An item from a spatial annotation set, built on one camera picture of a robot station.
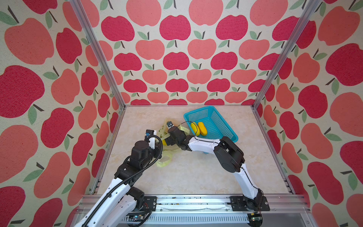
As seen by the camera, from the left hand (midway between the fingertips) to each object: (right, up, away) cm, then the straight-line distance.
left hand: (162, 144), depth 75 cm
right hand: (+4, +2, +23) cm, 23 cm away
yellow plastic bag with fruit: (0, +6, +5) cm, 7 cm away
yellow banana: (+26, +6, +27) cm, 38 cm away
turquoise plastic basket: (+37, +6, +31) cm, 48 cm away
